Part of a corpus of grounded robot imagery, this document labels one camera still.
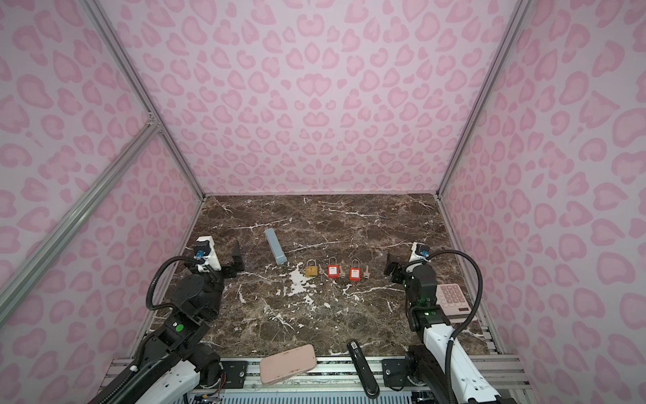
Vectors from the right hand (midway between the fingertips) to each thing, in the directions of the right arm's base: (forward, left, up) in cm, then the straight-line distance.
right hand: (401, 254), depth 83 cm
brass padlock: (+1, +31, -14) cm, 34 cm away
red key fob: (0, +22, -13) cm, 26 cm away
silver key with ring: (0, +10, -14) cm, 17 cm away
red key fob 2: (-1, +14, -13) cm, 20 cm away
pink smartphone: (-30, +35, -12) cm, 48 cm away
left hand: (-5, +54, +14) cm, 56 cm away
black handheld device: (-32, +13, -11) cm, 36 cm away
